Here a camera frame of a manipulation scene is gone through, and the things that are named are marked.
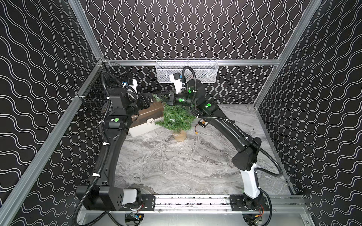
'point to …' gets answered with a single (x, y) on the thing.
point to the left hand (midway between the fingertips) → (149, 91)
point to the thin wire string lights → (172, 119)
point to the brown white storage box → (144, 120)
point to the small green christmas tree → (176, 118)
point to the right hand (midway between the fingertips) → (158, 94)
